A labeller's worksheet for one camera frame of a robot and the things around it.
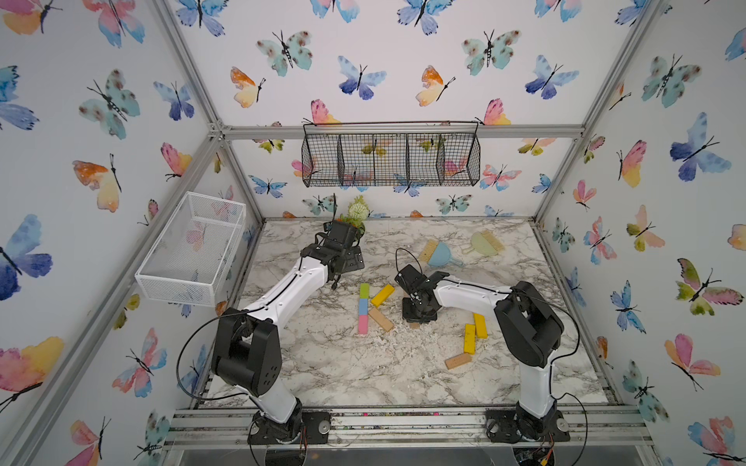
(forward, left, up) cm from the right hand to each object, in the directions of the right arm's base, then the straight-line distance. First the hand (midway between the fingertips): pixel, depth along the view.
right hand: (410, 315), depth 93 cm
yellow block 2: (-6, -18, -1) cm, 19 cm away
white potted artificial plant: (+31, +19, +15) cm, 39 cm away
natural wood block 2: (-3, -1, 0) cm, 4 cm away
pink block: (-3, +15, -2) cm, 15 cm away
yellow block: (+7, +10, -1) cm, 12 cm away
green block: (+9, +16, -2) cm, 18 cm away
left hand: (+11, +20, +15) cm, 27 cm away
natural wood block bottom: (-13, -14, -1) cm, 19 cm away
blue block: (+3, +15, -1) cm, 16 cm away
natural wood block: (-1, +9, -1) cm, 9 cm away
